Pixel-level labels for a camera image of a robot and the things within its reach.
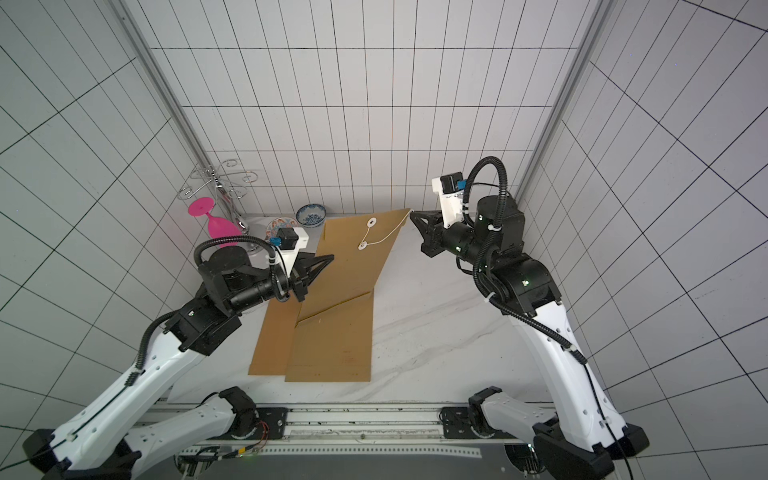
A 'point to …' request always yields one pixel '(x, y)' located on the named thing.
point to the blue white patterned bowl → (311, 217)
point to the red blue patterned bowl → (279, 223)
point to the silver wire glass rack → (228, 186)
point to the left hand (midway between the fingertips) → (327, 262)
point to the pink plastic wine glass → (217, 227)
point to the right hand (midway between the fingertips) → (415, 209)
